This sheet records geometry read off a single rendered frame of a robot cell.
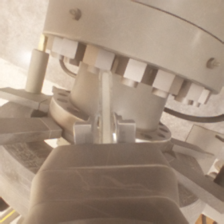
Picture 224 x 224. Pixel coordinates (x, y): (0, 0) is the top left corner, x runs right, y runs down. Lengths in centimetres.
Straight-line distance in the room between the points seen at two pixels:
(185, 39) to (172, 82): 8
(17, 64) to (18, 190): 116
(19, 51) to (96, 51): 111
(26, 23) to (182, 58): 121
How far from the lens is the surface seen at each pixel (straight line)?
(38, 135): 41
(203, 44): 35
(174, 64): 32
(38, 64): 80
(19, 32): 141
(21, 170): 34
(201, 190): 46
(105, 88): 16
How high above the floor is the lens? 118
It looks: 75 degrees down
